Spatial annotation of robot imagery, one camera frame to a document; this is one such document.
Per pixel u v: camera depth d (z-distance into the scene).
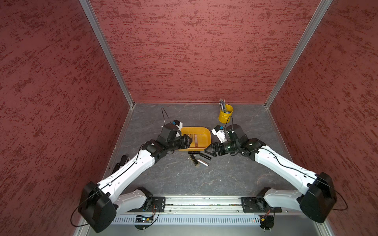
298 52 0.89
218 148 0.67
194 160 0.89
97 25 0.77
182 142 0.68
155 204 0.74
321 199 0.40
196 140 0.97
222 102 1.00
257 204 0.66
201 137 1.00
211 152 0.69
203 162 0.88
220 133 0.71
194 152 0.92
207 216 0.74
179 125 0.72
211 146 0.68
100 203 0.38
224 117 1.04
